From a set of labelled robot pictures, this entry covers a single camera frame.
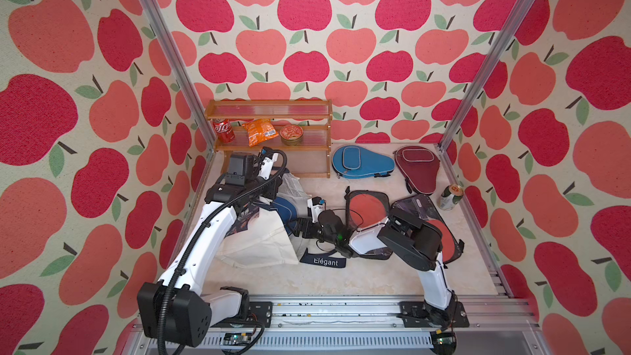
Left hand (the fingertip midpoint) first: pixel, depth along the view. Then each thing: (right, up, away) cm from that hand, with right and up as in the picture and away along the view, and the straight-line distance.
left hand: (281, 183), depth 78 cm
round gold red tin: (+1, +18, +21) cm, 28 cm away
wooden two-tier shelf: (+8, +9, +32) cm, 34 cm away
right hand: (+2, -17, +10) cm, 20 cm away
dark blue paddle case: (0, -12, +15) cm, 19 cm away
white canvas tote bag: (-6, -16, -5) cm, 18 cm away
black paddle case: (+54, -11, +18) cm, 57 cm away
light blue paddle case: (+28, +8, +31) cm, 43 cm away
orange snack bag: (-13, +20, +23) cm, 33 cm away
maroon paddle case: (+59, +6, +32) cm, 67 cm away
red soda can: (-25, +20, +17) cm, 37 cm away
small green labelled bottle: (+62, -6, +13) cm, 63 cm away
